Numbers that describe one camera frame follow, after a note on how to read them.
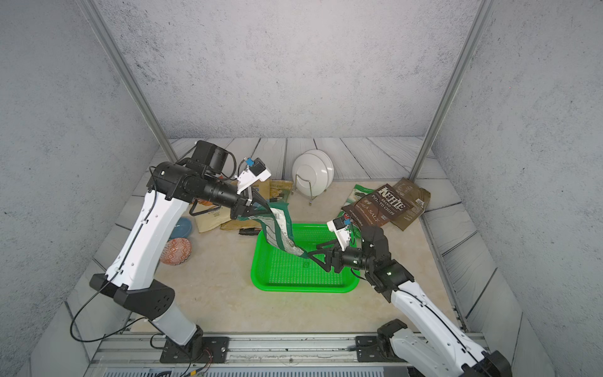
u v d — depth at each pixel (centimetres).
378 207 108
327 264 63
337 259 62
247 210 55
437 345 42
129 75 83
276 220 61
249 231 102
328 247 72
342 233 65
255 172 54
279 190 114
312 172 102
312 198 111
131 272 41
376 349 73
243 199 53
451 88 87
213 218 104
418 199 113
